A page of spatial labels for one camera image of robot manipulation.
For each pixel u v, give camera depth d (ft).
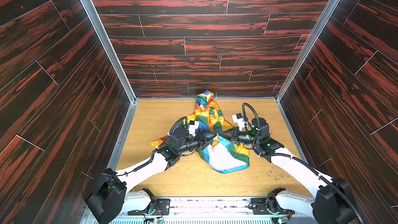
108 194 1.35
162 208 2.40
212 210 2.41
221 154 2.56
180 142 1.96
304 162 3.11
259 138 1.99
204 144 2.18
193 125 2.40
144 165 1.65
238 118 2.39
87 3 2.36
